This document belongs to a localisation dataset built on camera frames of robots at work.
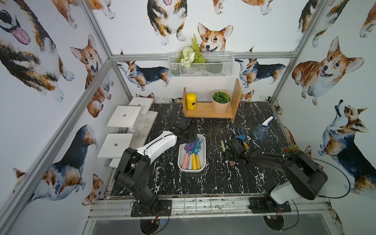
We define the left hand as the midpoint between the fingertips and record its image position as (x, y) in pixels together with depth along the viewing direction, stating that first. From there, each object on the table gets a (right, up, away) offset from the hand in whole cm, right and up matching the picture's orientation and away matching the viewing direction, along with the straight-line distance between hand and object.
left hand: (190, 134), depth 90 cm
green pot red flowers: (+56, -7, -10) cm, 57 cm away
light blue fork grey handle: (0, -17, -5) cm, 17 cm away
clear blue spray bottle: (+45, +1, +2) cm, 45 cm away
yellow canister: (0, +22, +11) cm, 24 cm away
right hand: (+26, -11, +3) cm, 28 cm away
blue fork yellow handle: (+5, -9, 0) cm, 10 cm away
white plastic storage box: (-5, -12, +2) cm, 14 cm away
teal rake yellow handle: (+2, -9, 0) cm, 10 cm away
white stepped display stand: (-30, +8, -9) cm, 33 cm away
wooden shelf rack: (+10, +16, +17) cm, 26 cm away
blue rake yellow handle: (+36, -3, +10) cm, 37 cm away
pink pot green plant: (+21, +21, +7) cm, 31 cm away
